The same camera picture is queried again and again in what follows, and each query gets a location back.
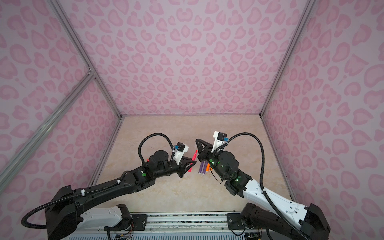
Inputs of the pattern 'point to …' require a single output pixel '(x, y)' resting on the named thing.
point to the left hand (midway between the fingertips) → (196, 160)
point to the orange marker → (208, 167)
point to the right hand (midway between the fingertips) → (196, 140)
